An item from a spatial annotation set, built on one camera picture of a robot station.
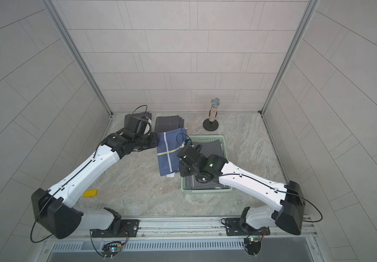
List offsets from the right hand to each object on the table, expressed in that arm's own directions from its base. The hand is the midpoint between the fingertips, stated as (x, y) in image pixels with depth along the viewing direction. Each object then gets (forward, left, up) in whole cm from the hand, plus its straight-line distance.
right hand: (181, 167), depth 73 cm
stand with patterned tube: (+37, -19, -14) cm, 43 cm away
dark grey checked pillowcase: (+47, +25, -12) cm, 55 cm away
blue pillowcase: (+11, +6, +4) cm, 13 cm away
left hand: (+13, +8, +5) cm, 16 cm away
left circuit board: (-27, +30, -14) cm, 43 cm away
